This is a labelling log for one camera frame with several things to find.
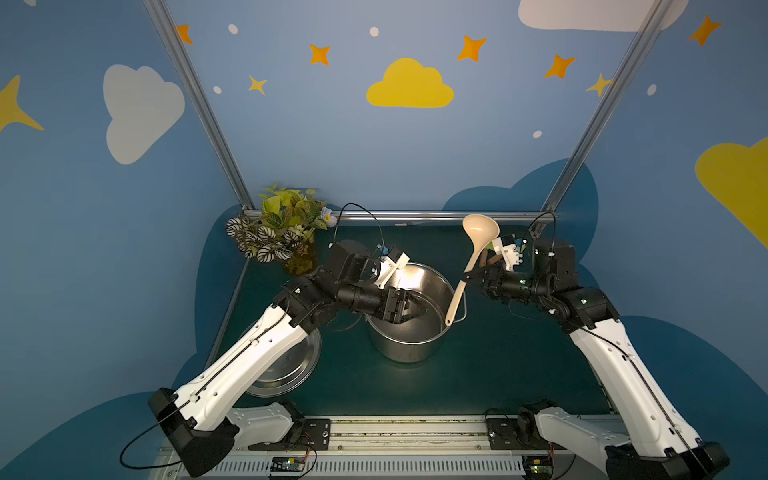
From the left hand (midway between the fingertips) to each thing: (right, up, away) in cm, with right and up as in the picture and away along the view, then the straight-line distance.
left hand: (417, 303), depth 62 cm
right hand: (+12, +5, +6) cm, 14 cm away
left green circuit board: (-31, -41, +10) cm, 52 cm away
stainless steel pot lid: (-34, -23, +22) cm, 46 cm away
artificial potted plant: (-39, +18, +29) cm, 52 cm away
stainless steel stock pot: (+1, -11, +13) cm, 17 cm away
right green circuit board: (+31, -42, +10) cm, 53 cm away
